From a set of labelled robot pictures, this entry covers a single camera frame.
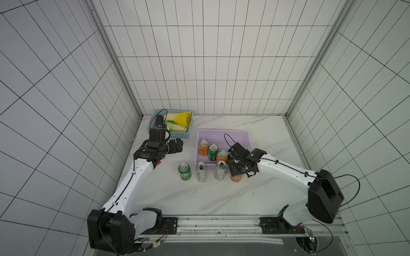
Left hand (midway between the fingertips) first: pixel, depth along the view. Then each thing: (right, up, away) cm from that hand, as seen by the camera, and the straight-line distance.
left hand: (172, 146), depth 82 cm
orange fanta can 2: (+27, -5, +4) cm, 27 cm away
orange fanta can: (+16, -1, +8) cm, 18 cm away
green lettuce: (-3, +10, +21) cm, 24 cm away
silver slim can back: (+15, -12, -4) cm, 20 cm away
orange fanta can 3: (+34, -17, 0) cm, 38 cm away
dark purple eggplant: (-16, +15, +31) cm, 38 cm away
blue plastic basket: (-4, +5, +21) cm, 22 cm away
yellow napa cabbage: (+1, +16, +25) cm, 30 cm away
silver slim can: (+25, -11, -4) cm, 28 cm away
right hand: (+31, -13, +3) cm, 34 cm away
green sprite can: (+7, -13, -1) cm, 15 cm away
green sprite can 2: (+22, -4, +6) cm, 23 cm away
